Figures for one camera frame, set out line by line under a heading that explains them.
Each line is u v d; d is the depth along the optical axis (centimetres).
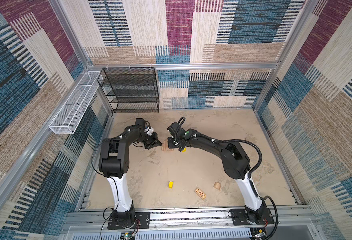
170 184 83
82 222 75
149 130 89
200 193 81
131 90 111
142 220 75
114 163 52
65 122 70
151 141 87
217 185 84
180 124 76
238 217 73
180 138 73
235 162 57
